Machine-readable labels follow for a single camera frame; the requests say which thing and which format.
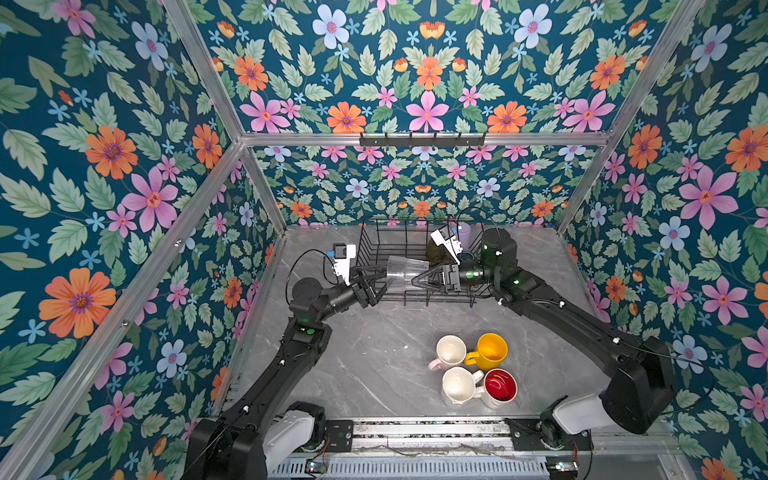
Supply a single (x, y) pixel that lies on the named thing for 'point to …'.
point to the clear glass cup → (401, 272)
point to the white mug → (459, 386)
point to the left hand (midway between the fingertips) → (393, 271)
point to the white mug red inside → (499, 389)
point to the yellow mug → (492, 350)
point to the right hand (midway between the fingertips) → (417, 278)
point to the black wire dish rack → (378, 242)
